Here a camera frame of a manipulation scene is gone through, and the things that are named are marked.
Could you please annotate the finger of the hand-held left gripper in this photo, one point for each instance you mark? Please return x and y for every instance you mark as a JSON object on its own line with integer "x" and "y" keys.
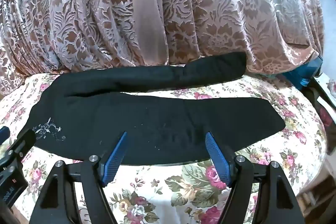
{"x": 25, "y": 141}
{"x": 4, "y": 132}

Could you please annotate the black pants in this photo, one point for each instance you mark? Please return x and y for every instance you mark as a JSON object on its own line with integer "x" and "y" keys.
{"x": 157, "y": 119}

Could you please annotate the blue plastic object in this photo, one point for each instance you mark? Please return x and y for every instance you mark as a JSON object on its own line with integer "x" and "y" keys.
{"x": 302, "y": 74}

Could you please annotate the dark object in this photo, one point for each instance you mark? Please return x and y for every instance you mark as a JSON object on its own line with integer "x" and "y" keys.
{"x": 319, "y": 103}

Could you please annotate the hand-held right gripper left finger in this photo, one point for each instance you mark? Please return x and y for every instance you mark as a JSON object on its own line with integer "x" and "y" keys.
{"x": 115, "y": 159}

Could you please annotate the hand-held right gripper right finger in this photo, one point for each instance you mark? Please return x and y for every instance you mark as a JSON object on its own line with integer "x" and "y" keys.
{"x": 218, "y": 159}

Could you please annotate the pink floral curtain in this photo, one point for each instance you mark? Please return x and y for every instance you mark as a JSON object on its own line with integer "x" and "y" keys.
{"x": 92, "y": 16}

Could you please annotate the floral bed sheet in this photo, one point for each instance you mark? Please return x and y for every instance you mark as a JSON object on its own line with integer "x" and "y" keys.
{"x": 183, "y": 187}

